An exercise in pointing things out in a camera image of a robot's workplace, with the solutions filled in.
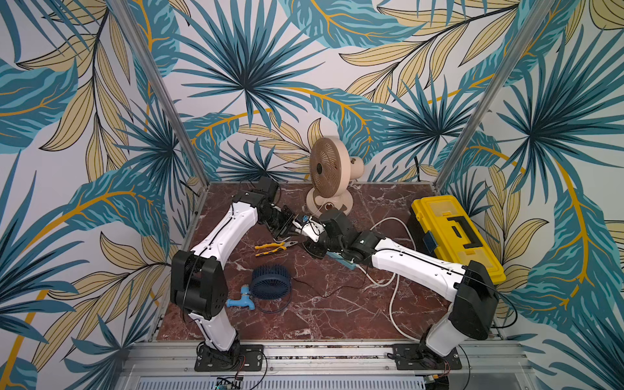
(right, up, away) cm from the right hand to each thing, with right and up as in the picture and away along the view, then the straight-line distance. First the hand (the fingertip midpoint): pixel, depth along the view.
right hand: (305, 234), depth 79 cm
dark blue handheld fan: (-11, -15, -3) cm, 19 cm away
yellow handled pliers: (-9, -7, +17) cm, 21 cm away
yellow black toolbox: (+46, +2, +5) cm, 46 cm away
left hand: (-1, +1, +1) cm, 2 cm away
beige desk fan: (+9, +22, +9) cm, 26 cm away
